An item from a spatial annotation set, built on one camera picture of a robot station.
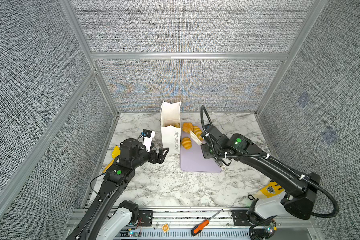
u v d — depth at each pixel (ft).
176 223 2.40
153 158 2.03
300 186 1.31
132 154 1.72
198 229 2.26
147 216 2.40
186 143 3.19
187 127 3.49
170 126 2.55
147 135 1.99
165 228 2.30
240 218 2.40
